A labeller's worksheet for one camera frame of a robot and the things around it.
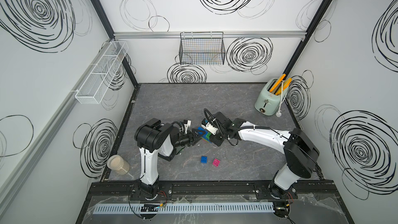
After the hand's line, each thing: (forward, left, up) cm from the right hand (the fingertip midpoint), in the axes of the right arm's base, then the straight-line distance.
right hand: (212, 138), depth 85 cm
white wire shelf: (+9, +57, +28) cm, 64 cm away
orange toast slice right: (+29, -44, +14) cm, 55 cm away
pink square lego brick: (-12, -2, -4) cm, 13 cm away
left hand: (+1, +5, -1) cm, 5 cm away
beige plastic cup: (-16, +46, +5) cm, 49 cm away
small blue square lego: (-10, +4, -5) cm, 12 cm away
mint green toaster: (+21, -33, +6) cm, 40 cm away
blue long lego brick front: (+1, +6, +8) cm, 10 cm away
